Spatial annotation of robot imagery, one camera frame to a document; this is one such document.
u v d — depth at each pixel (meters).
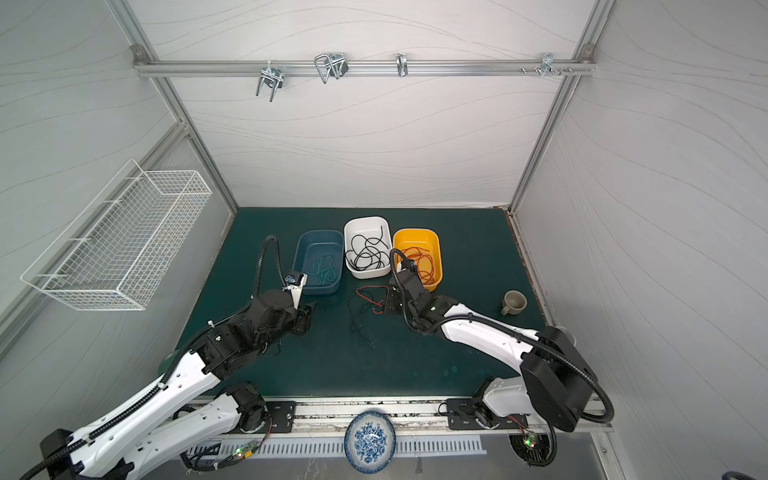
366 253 1.06
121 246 0.69
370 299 0.91
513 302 0.91
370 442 0.70
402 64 0.78
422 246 1.10
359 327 0.91
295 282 0.64
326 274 0.98
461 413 0.70
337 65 0.75
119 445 0.41
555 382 0.42
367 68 0.78
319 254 1.07
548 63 0.76
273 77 0.79
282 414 0.73
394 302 0.75
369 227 1.11
